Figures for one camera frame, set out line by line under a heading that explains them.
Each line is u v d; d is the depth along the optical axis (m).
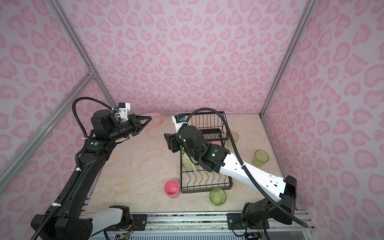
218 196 0.80
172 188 0.82
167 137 0.55
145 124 0.65
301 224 0.36
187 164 0.83
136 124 0.60
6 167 0.52
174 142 0.55
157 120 0.73
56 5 0.68
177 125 0.55
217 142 0.51
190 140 0.45
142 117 0.66
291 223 0.41
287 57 0.86
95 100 0.61
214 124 0.75
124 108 0.63
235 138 0.95
